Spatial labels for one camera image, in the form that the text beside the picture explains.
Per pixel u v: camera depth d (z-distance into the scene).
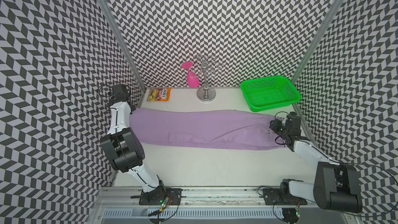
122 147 0.50
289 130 0.68
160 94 1.12
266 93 1.16
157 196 0.67
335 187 0.41
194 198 0.74
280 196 0.72
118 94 0.68
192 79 1.04
